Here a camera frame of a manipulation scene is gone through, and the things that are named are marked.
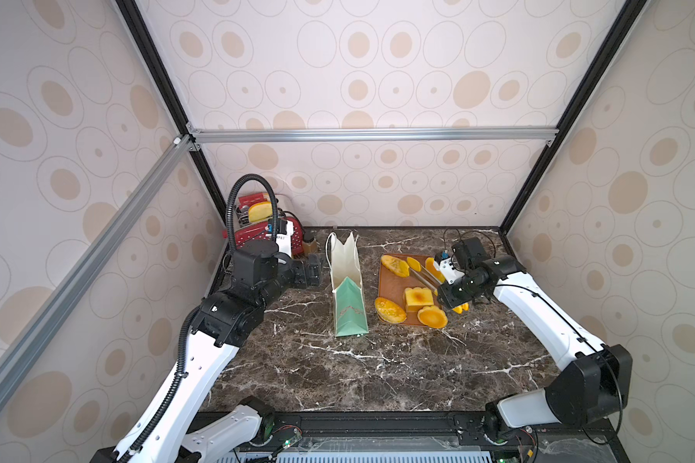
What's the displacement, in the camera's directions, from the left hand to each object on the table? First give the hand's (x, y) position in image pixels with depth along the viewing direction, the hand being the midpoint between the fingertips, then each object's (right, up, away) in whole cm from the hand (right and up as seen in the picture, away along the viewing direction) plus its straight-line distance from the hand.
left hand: (315, 253), depth 65 cm
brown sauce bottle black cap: (-8, +3, +41) cm, 42 cm away
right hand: (+34, -13, +17) cm, 41 cm away
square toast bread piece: (+29, -14, +29) cm, 43 cm away
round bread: (+33, -20, +25) cm, 46 cm away
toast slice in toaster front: (-23, +15, +32) cm, 43 cm away
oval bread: (+20, -18, +25) cm, 37 cm away
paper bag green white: (+8, -20, +22) cm, 30 cm away
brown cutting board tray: (+27, -21, +28) cm, 44 cm away
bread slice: (+29, -4, +30) cm, 41 cm away
